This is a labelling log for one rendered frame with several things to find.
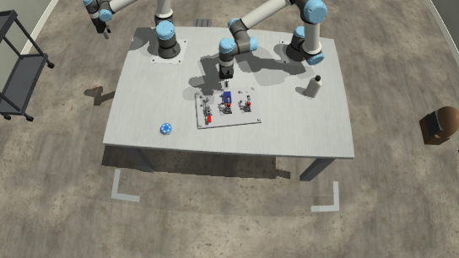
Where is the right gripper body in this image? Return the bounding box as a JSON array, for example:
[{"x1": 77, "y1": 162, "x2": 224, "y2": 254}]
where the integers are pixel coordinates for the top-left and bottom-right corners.
[{"x1": 89, "y1": 10, "x2": 106, "y2": 33}]

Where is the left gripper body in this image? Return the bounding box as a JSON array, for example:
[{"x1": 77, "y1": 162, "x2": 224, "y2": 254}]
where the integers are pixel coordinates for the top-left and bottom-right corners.
[{"x1": 219, "y1": 59, "x2": 234, "y2": 79}]

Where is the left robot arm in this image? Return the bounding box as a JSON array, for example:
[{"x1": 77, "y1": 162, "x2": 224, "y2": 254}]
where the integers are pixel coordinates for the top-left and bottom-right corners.
[{"x1": 219, "y1": 0, "x2": 327, "y2": 66}]

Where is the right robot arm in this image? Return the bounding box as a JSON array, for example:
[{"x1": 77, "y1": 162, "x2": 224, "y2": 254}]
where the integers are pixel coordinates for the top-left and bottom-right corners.
[{"x1": 83, "y1": 0, "x2": 181, "y2": 59}]

